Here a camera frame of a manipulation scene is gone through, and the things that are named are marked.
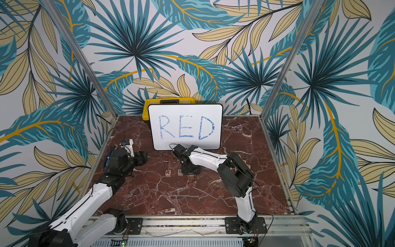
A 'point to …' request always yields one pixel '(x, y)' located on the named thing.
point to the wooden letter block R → (167, 173)
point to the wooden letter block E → (180, 174)
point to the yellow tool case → (164, 101)
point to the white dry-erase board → (200, 125)
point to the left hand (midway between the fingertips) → (143, 153)
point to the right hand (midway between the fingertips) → (189, 171)
